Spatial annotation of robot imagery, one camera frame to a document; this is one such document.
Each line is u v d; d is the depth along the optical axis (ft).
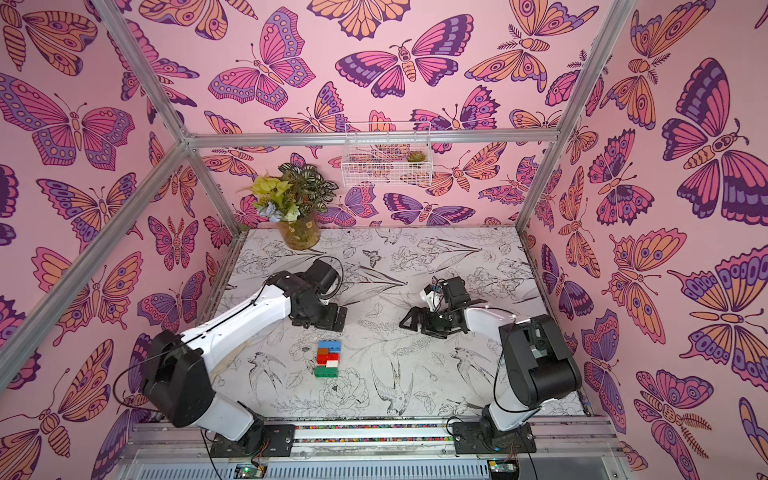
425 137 3.04
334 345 2.92
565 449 2.43
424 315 2.67
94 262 2.07
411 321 2.70
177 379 1.39
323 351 2.87
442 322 2.60
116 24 2.30
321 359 2.80
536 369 1.50
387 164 3.48
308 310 2.26
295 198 3.40
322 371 2.74
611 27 2.32
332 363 2.74
